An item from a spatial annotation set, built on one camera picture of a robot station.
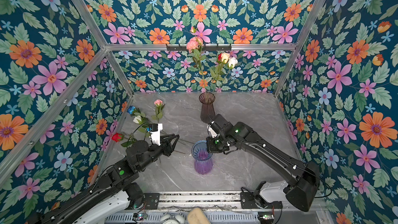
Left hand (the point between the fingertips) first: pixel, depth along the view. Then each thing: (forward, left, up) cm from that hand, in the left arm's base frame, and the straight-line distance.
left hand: (179, 136), depth 69 cm
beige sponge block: (-29, -6, -20) cm, 36 cm away
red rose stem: (+14, +41, -20) cm, 48 cm away
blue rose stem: (+34, +37, -20) cm, 54 cm away
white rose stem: (+25, +28, -23) cm, 44 cm away
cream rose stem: (+35, -23, +10) cm, 43 cm away
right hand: (-3, -13, -5) cm, 15 cm away
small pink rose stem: (+35, +20, -22) cm, 46 cm away
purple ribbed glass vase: (-4, -10, -18) cm, 21 cm away
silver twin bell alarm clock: (-29, +5, -19) cm, 35 cm away
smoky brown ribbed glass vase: (+32, -14, -24) cm, 43 cm away
